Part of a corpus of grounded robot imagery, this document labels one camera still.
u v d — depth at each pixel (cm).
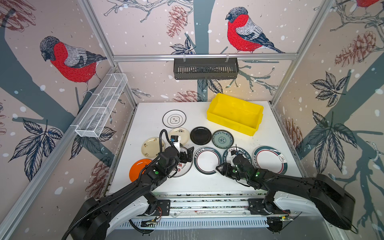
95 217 40
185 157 72
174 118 111
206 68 104
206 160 91
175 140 70
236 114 113
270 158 91
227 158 90
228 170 74
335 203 42
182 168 87
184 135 103
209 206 75
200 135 102
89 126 69
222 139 100
